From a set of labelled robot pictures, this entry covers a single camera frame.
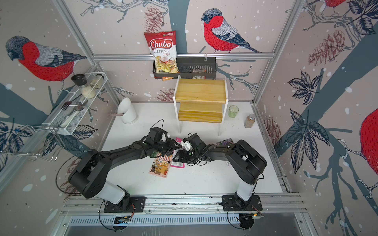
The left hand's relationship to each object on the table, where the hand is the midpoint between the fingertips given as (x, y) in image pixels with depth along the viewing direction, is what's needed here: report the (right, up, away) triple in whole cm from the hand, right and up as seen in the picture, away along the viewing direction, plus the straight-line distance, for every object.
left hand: (183, 146), depth 84 cm
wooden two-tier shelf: (+10, +26, -7) cm, 29 cm away
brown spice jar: (+45, +14, +15) cm, 49 cm away
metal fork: (-57, +23, -14) cm, 63 cm away
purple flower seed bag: (+28, 0, +13) cm, 31 cm away
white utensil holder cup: (-44, +24, +20) cm, 54 cm away
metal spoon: (-50, +22, -13) cm, 56 cm away
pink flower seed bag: (-4, -11, 0) cm, 12 cm away
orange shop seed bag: (-14, -13, +3) cm, 19 cm away
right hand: (-3, -9, +1) cm, 9 cm away
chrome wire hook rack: (-57, +8, -27) cm, 64 cm away
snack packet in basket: (+10, +46, +8) cm, 48 cm away
